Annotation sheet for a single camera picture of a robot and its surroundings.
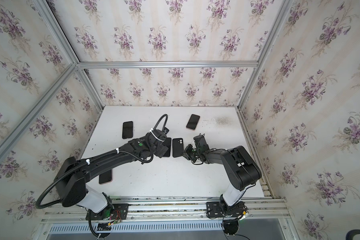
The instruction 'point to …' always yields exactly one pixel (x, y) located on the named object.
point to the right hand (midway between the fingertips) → (178, 154)
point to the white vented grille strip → (202, 226)
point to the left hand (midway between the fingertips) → (158, 141)
